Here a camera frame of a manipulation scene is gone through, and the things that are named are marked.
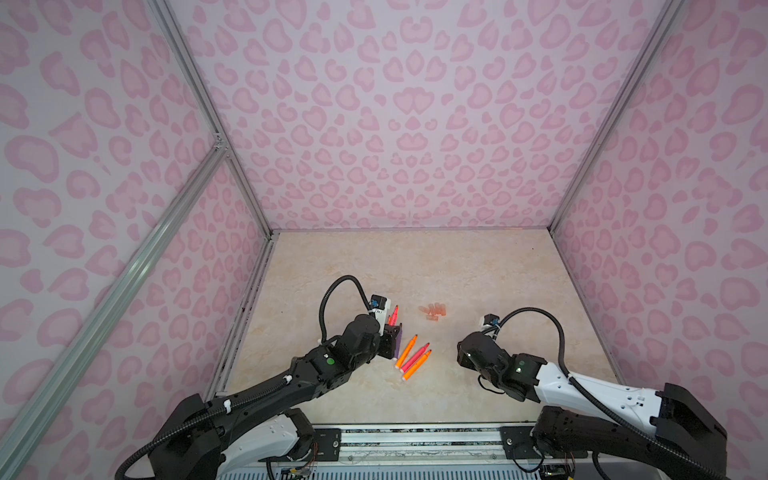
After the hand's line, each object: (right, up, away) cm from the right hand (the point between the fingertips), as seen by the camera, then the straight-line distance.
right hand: (461, 350), depth 83 cm
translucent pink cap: (-6, +7, +12) cm, 15 cm away
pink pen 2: (-13, -4, +3) cm, 14 cm away
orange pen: (-15, -2, +5) cm, 16 cm away
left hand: (-17, +8, -4) cm, 19 cm away
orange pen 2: (-12, -5, +3) cm, 14 cm away
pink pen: (-19, +10, -5) cm, 22 cm away
